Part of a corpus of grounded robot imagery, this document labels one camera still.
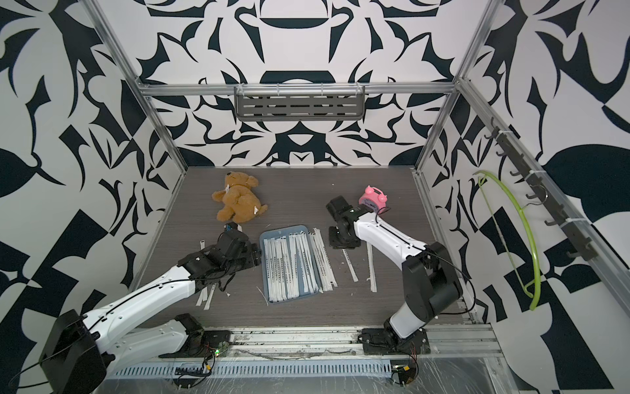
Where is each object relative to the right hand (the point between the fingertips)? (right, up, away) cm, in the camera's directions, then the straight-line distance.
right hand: (337, 240), depth 88 cm
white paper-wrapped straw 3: (-20, -10, +1) cm, 22 cm away
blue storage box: (-18, -8, +2) cm, 20 cm away
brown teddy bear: (-36, +13, +6) cm, 39 cm away
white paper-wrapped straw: (+5, -11, +1) cm, 12 cm away
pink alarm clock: (+15, +15, +9) cm, 23 cm away
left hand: (-28, -2, -5) cm, 29 cm away
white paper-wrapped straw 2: (-24, -8, +2) cm, 25 cm away
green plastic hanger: (+44, -6, -27) cm, 52 cm away
